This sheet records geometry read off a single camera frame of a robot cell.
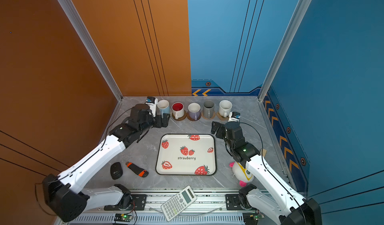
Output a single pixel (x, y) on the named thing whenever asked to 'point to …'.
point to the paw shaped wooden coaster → (222, 118)
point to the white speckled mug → (225, 107)
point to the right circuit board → (252, 218)
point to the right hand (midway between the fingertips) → (218, 124)
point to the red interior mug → (177, 109)
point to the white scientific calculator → (178, 202)
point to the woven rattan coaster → (208, 118)
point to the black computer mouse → (116, 170)
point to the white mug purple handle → (194, 110)
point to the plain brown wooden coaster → (180, 118)
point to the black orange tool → (137, 169)
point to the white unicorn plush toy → (243, 175)
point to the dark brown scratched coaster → (193, 120)
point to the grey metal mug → (208, 109)
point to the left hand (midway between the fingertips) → (163, 112)
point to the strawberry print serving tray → (186, 154)
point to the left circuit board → (122, 217)
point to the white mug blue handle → (163, 106)
